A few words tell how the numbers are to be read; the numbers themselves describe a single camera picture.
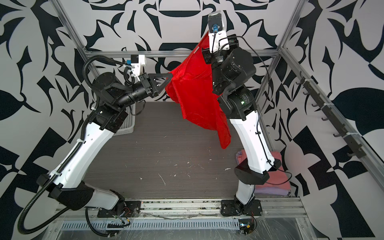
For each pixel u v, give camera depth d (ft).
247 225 2.34
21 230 1.13
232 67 1.06
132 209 2.42
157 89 1.60
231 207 2.45
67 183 1.27
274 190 2.54
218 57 1.29
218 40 1.19
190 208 2.49
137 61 1.60
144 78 1.50
